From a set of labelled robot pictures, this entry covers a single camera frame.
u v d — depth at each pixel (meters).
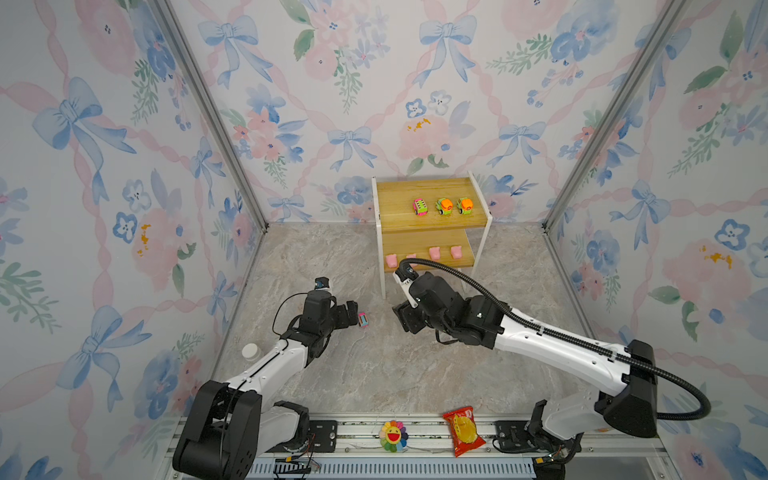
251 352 0.81
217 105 0.87
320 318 0.67
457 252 0.90
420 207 0.75
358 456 0.73
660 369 0.39
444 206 0.75
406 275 0.61
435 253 0.89
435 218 0.78
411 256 0.88
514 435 0.74
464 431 0.73
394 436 0.73
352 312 0.82
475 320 0.50
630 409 0.39
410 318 0.64
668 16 0.69
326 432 0.74
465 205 0.76
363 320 0.91
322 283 0.79
